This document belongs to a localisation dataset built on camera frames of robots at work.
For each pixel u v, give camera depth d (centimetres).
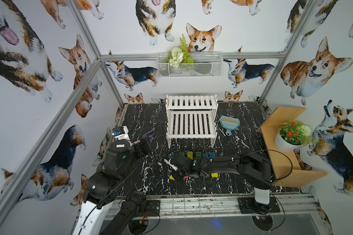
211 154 92
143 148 57
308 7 75
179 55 78
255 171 47
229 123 108
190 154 91
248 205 74
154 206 75
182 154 91
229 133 100
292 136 75
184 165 65
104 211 40
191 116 98
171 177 75
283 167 81
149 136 103
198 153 91
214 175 83
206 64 93
